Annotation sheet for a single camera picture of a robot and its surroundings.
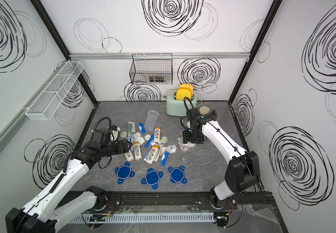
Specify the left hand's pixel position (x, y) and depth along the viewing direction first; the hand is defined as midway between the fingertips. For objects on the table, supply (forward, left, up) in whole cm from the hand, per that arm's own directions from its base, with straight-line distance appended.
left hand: (127, 145), depth 78 cm
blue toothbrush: (+11, -10, -14) cm, 20 cm away
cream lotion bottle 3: (+15, -14, -13) cm, 25 cm away
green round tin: (+12, -19, -14) cm, 27 cm away
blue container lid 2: (-10, +3, -14) cm, 18 cm away
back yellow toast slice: (+42, -34, +8) cm, 55 cm away
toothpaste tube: (+1, -16, -14) cm, 21 cm away
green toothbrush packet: (+21, +4, -13) cm, 25 cm away
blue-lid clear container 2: (+27, -9, -12) cm, 31 cm away
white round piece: (+14, -8, -15) cm, 22 cm away
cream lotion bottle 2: (+3, -3, -13) cm, 14 cm away
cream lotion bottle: (0, +2, -14) cm, 14 cm away
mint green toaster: (+35, -28, -7) cm, 45 cm away
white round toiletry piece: (+12, -1, -13) cm, 18 cm away
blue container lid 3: (-13, -14, -14) cm, 24 cm away
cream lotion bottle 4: (+1, -12, -12) cm, 17 cm away
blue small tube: (+2, -21, -15) cm, 26 cm away
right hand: (+4, -34, -1) cm, 34 cm away
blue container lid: (-10, -28, -15) cm, 33 cm away
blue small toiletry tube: (+22, -2, -15) cm, 27 cm away
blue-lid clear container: (+4, -32, -8) cm, 33 cm away
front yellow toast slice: (+38, -31, +6) cm, 50 cm away
